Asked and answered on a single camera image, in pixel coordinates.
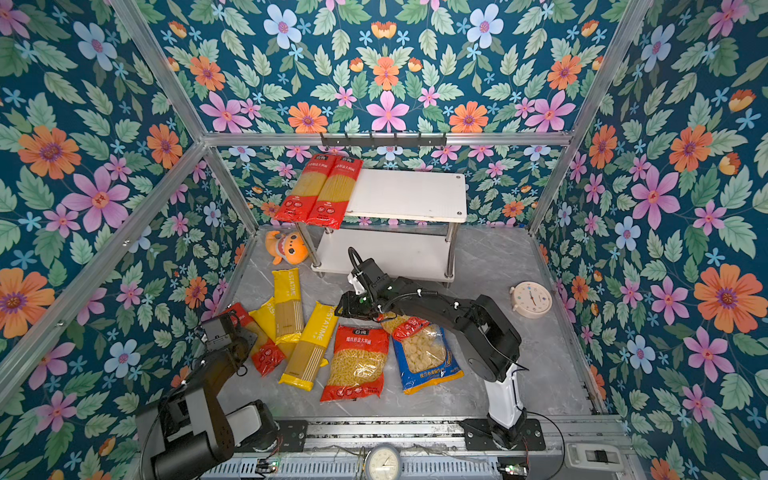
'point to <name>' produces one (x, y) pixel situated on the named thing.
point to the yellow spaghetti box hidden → (265, 315)
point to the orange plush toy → (290, 247)
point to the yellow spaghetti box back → (289, 313)
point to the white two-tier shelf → (407, 219)
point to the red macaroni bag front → (358, 363)
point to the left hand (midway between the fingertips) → (250, 327)
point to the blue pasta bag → (425, 360)
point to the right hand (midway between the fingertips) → (339, 311)
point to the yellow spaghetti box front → (306, 360)
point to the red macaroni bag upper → (415, 333)
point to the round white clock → (531, 299)
